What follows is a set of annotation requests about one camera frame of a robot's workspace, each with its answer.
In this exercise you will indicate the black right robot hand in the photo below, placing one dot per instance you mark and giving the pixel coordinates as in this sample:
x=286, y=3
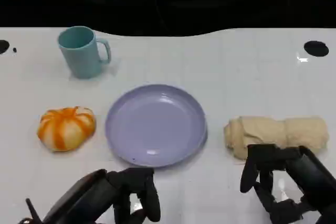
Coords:
x=312, y=174

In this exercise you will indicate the lilac plate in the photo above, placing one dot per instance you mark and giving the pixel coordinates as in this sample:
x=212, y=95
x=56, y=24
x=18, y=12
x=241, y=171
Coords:
x=156, y=125

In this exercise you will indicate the pale green mug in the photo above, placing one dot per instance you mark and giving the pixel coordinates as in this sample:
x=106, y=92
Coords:
x=81, y=53

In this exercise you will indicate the orange and white toy bread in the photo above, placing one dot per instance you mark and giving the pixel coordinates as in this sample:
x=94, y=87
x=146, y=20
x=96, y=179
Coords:
x=65, y=129

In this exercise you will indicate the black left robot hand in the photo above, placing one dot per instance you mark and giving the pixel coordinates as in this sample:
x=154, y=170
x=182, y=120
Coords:
x=86, y=195

